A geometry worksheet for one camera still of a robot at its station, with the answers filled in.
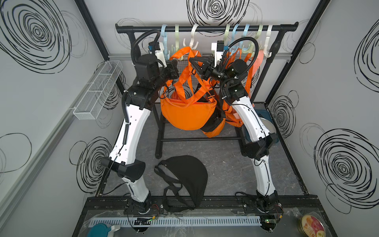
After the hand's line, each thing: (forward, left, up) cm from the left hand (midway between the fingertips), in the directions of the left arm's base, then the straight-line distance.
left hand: (177, 60), depth 62 cm
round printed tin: (-52, -62, -49) cm, 95 cm away
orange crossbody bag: (-10, -5, -25) cm, 27 cm away
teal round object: (-55, +31, -48) cm, 80 cm away
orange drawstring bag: (-9, -22, -38) cm, 44 cm away
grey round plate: (+8, -63, -54) cm, 83 cm away
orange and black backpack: (-32, -4, -53) cm, 62 cm away
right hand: (-4, -6, +2) cm, 7 cm away
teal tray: (+20, -64, -53) cm, 85 cm away
